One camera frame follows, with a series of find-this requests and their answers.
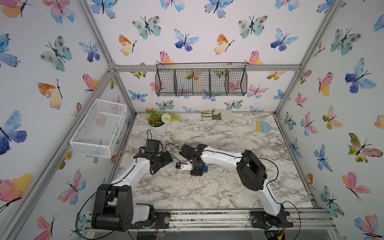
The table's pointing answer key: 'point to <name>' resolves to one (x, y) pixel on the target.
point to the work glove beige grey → (217, 114)
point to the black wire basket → (220, 78)
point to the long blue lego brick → (205, 168)
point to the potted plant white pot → (159, 129)
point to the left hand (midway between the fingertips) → (169, 159)
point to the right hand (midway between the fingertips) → (196, 168)
